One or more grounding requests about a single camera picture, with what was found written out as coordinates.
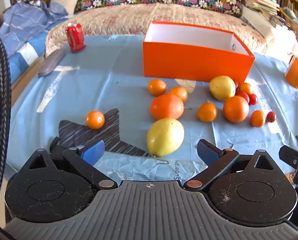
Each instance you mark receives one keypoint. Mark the orange cardboard box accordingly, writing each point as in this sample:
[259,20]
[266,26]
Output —
[189,60]

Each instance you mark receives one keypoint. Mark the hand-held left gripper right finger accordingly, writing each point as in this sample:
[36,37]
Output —
[206,152]

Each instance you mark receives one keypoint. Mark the small tangerine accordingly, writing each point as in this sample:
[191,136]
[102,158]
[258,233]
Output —
[95,120]
[179,93]
[157,87]
[257,118]
[207,111]

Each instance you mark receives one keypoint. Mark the blue striped cloth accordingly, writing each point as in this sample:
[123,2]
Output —
[21,25]

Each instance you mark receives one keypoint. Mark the light blue tablecloth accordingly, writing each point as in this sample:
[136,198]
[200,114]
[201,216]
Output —
[101,85]

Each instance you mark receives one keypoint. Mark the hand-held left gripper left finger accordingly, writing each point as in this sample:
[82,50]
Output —
[93,150]

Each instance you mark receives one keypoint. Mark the orange cherry tomato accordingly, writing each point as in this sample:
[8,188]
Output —
[246,87]

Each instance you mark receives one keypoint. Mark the red soda can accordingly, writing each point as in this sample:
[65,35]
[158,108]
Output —
[75,38]

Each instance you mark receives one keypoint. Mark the yellow lemon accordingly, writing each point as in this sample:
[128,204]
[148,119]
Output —
[165,137]
[222,87]

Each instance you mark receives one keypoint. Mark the wicker chair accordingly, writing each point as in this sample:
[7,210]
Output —
[297,30]

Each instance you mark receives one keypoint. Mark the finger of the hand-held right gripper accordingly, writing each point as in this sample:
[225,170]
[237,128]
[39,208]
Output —
[289,155]

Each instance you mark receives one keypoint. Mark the large orange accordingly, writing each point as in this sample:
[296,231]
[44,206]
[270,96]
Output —
[166,106]
[235,109]

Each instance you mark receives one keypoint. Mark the white sofa armrest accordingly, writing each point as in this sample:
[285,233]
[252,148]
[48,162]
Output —
[269,32]

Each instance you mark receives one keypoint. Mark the orange cup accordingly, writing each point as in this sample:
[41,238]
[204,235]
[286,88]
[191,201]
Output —
[295,73]

